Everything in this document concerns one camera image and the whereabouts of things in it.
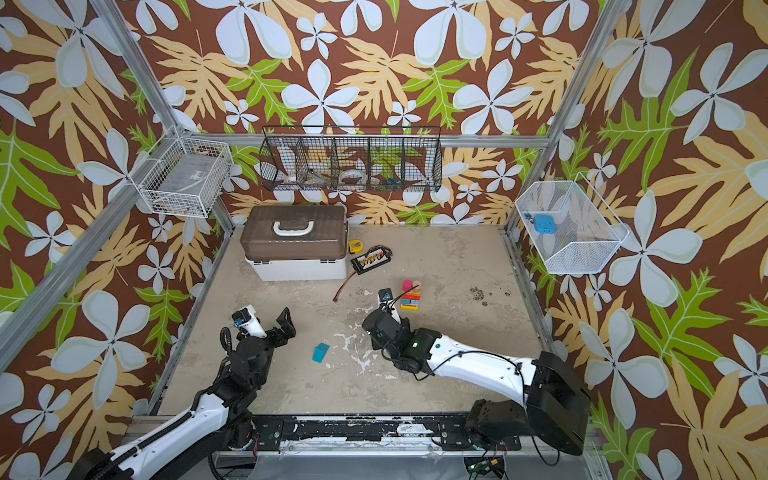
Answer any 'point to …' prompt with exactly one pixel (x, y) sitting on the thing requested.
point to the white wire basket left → (185, 177)
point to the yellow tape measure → (355, 246)
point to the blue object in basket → (545, 224)
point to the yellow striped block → (409, 307)
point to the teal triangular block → (319, 352)
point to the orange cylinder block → (412, 292)
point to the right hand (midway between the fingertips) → (376, 323)
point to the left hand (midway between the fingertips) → (272, 311)
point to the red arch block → (411, 297)
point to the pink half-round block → (407, 285)
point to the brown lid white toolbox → (295, 243)
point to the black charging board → (374, 257)
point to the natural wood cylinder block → (417, 283)
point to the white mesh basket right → (569, 226)
